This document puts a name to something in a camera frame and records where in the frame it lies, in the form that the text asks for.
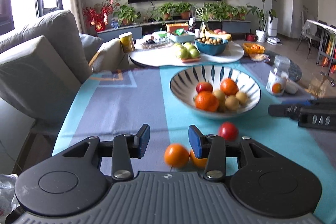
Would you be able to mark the dark marble side table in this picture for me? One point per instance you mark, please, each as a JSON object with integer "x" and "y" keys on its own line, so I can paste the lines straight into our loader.
{"x": 295, "y": 72}

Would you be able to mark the tray of green apples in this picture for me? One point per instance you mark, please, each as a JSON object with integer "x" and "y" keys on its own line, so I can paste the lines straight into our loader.
{"x": 188, "y": 52}

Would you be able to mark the brown kiwi fruit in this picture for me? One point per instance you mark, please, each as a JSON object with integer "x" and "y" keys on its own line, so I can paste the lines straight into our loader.
{"x": 232, "y": 103}

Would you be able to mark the banana bunch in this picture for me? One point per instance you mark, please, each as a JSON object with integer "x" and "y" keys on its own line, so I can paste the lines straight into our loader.
{"x": 216, "y": 34}

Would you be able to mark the red flower decoration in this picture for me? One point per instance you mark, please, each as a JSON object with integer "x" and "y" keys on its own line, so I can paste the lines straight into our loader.
{"x": 97, "y": 16}

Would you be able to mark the orange tangerine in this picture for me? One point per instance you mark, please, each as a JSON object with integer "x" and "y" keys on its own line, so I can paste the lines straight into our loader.
{"x": 176, "y": 155}
{"x": 229, "y": 87}
{"x": 206, "y": 101}

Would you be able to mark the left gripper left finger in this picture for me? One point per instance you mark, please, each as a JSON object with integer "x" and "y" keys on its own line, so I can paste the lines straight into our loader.
{"x": 126, "y": 147}

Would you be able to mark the white snack tray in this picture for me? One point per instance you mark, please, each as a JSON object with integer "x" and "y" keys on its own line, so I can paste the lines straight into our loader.
{"x": 183, "y": 38}

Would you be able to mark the blue bowl of longans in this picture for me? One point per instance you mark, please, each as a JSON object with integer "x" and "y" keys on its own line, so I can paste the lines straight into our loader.
{"x": 211, "y": 46}

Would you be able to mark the grey tv cabinet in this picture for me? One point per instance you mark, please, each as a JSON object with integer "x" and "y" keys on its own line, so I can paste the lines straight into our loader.
{"x": 234, "y": 27}

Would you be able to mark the red apple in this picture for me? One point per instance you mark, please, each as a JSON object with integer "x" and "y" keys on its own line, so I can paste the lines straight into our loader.
{"x": 204, "y": 87}
{"x": 228, "y": 131}

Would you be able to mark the clear snack jar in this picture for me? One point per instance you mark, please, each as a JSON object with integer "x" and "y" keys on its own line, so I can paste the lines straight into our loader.
{"x": 278, "y": 76}

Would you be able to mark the drinking glass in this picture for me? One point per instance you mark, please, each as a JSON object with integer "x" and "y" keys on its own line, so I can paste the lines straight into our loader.
{"x": 318, "y": 86}

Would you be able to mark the white blue striped bowl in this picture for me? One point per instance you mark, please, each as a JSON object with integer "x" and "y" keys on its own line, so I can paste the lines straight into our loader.
{"x": 183, "y": 85}

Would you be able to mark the tall potted plant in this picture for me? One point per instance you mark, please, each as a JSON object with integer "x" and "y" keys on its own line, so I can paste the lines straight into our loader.
{"x": 262, "y": 17}

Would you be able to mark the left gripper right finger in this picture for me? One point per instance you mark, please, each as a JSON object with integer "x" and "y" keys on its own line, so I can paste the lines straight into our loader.
{"x": 211, "y": 147}

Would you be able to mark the blue patterned tablecloth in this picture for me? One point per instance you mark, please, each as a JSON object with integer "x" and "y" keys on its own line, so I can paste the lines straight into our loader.
{"x": 109, "y": 104}

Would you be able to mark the round white coffee table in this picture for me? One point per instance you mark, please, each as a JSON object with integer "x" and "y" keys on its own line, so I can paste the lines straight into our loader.
{"x": 166, "y": 57}

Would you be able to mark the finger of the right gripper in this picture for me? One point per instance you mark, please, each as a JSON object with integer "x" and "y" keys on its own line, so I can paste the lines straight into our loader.
{"x": 286, "y": 110}
{"x": 294, "y": 102}

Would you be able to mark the yellow tin can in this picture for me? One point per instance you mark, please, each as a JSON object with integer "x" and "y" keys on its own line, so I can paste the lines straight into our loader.
{"x": 127, "y": 42}

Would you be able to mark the grey sofa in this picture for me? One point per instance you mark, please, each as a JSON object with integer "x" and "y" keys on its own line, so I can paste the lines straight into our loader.
{"x": 44, "y": 64}

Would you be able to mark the pink snack dish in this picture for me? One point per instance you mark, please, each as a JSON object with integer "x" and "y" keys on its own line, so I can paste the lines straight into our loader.
{"x": 259, "y": 57}

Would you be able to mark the orange basket of tangerines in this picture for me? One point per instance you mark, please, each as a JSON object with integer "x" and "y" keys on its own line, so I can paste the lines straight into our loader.
{"x": 253, "y": 48}

